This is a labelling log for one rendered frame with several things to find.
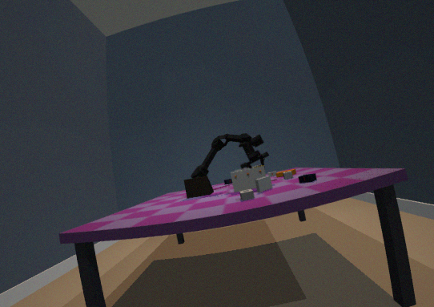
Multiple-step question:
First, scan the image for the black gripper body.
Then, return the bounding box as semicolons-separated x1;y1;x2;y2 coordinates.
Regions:
240;148;269;169

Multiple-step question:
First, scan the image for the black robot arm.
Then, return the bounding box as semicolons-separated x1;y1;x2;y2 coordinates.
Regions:
191;133;263;178

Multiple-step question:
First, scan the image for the orange rectangular block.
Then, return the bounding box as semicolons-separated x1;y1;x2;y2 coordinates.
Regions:
276;169;296;177

